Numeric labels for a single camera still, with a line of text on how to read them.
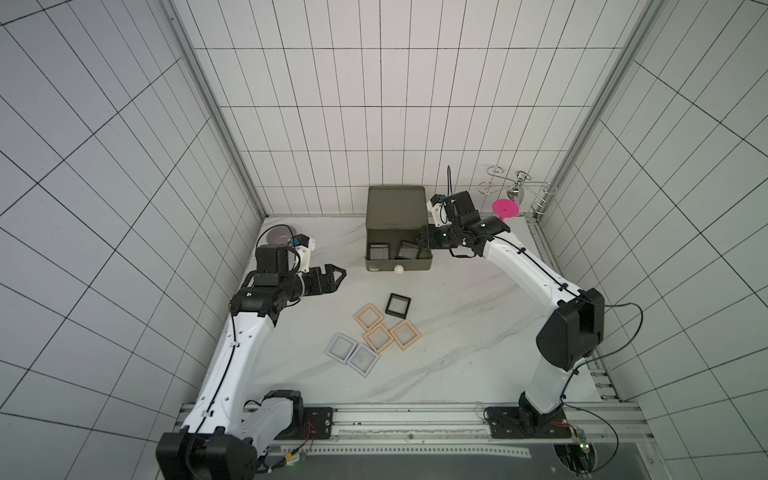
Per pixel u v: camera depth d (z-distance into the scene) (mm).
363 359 837
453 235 692
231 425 387
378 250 906
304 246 672
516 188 879
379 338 866
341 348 873
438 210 776
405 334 884
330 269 670
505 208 834
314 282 657
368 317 908
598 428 660
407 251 899
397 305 933
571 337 455
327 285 667
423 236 747
